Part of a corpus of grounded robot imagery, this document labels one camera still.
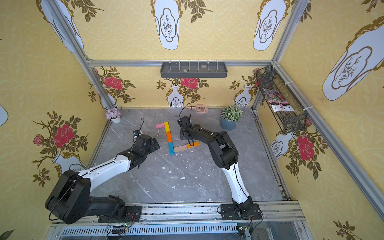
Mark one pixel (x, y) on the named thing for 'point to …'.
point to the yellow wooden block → (167, 126)
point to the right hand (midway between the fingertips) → (184, 135)
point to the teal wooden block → (172, 151)
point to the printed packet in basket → (278, 102)
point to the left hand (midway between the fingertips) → (153, 143)
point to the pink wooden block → (160, 125)
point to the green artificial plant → (232, 113)
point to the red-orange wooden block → (169, 136)
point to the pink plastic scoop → (201, 108)
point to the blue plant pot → (227, 125)
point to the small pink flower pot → (113, 114)
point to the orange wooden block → (196, 143)
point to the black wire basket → (290, 118)
